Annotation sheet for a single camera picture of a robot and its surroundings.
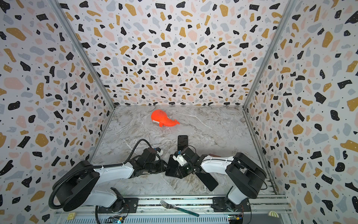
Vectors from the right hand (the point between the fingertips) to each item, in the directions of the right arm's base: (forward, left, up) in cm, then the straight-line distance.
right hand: (173, 173), depth 83 cm
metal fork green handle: (-17, +1, -2) cm, 17 cm away
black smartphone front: (+3, +1, -1) cm, 3 cm away
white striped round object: (-19, -53, -2) cm, 56 cm away
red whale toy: (+41, +13, +3) cm, 43 cm away
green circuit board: (-23, +28, -2) cm, 36 cm away
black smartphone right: (-4, -22, -4) cm, 23 cm away
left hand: (+3, +2, +1) cm, 4 cm away
